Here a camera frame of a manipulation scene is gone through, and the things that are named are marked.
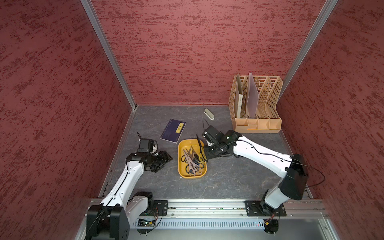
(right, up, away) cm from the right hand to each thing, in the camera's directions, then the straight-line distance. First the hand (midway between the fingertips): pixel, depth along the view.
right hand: (208, 156), depth 79 cm
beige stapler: (+2, +25, +35) cm, 43 cm away
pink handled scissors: (-9, -8, +7) cm, 14 cm away
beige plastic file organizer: (+43, +20, +24) cm, 53 cm away
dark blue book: (-24, +12, +25) cm, 37 cm away
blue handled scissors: (-8, -4, +11) cm, 14 cm away
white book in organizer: (+20, +33, +11) cm, 40 cm away
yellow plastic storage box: (-15, -7, +10) cm, 19 cm away
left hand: (-22, -5, +3) cm, 23 cm away
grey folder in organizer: (+35, +37, +28) cm, 58 cm away
